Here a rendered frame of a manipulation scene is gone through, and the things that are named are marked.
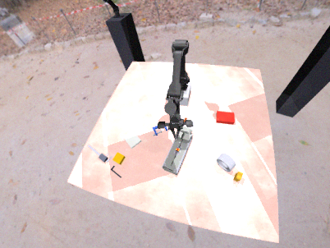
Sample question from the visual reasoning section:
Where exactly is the yellow block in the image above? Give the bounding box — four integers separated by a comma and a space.
112, 152, 125, 164

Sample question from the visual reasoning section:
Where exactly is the red rectangular block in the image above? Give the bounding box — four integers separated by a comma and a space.
216, 111, 235, 125

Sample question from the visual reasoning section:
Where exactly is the small orange block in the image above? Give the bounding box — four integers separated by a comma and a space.
233, 172, 243, 181

